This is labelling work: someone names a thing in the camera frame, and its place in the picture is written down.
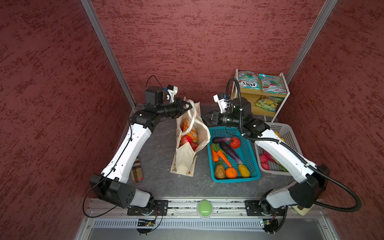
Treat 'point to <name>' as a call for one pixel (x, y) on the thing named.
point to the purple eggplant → (231, 152)
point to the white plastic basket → (282, 131)
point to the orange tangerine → (231, 173)
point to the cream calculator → (304, 211)
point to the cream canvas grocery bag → (183, 161)
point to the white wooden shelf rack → (253, 95)
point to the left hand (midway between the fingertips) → (193, 109)
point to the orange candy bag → (192, 132)
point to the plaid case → (136, 171)
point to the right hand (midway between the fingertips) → (201, 119)
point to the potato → (220, 171)
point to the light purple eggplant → (220, 139)
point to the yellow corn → (244, 172)
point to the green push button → (205, 209)
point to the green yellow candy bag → (269, 103)
